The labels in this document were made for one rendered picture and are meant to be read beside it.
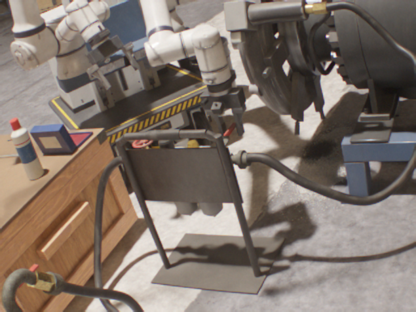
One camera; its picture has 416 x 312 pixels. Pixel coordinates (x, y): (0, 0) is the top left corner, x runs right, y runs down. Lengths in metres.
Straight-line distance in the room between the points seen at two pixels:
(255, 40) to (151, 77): 0.98
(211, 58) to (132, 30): 1.12
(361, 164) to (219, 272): 0.65
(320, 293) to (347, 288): 0.09
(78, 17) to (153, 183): 0.67
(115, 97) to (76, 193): 0.93
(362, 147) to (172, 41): 0.78
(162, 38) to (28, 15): 0.76
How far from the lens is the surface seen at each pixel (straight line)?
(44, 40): 2.45
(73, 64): 2.56
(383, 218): 2.10
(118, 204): 2.31
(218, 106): 1.76
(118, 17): 2.76
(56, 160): 2.12
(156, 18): 1.89
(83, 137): 2.20
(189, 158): 1.78
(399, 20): 1.99
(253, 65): 2.08
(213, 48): 1.71
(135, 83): 2.93
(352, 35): 2.03
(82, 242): 2.15
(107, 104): 2.86
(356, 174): 2.16
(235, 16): 1.96
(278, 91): 2.15
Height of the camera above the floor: 1.25
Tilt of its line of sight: 26 degrees down
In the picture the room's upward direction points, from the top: 16 degrees counter-clockwise
